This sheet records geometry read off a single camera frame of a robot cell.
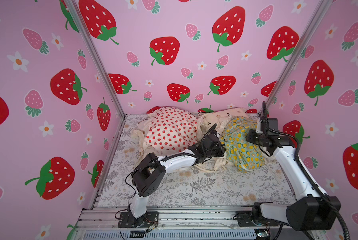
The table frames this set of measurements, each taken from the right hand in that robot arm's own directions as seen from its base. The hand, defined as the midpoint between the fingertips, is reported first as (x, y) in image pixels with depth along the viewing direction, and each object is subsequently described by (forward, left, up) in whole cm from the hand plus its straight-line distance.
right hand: (247, 135), depth 81 cm
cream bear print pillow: (+22, +13, -10) cm, 27 cm away
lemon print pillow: (-10, +3, -5) cm, 11 cm away
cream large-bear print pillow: (+7, +67, -14) cm, 69 cm away
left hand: (-6, +10, -6) cm, 14 cm away
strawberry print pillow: (+3, +44, -3) cm, 44 cm away
